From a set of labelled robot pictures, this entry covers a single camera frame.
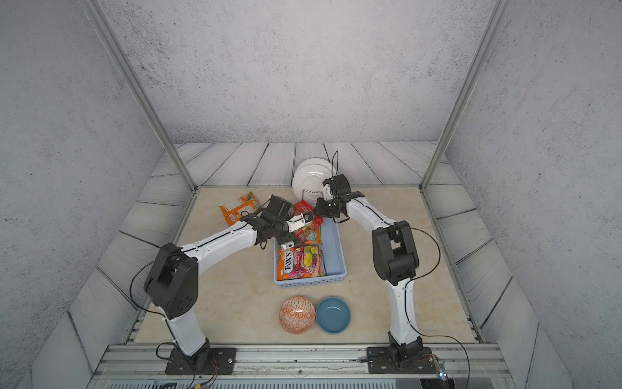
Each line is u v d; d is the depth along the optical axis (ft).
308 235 3.15
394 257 1.83
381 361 2.38
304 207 3.18
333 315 2.66
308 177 3.40
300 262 2.87
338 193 2.60
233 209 3.65
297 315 2.67
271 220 2.29
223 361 2.39
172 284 1.55
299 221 2.60
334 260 3.09
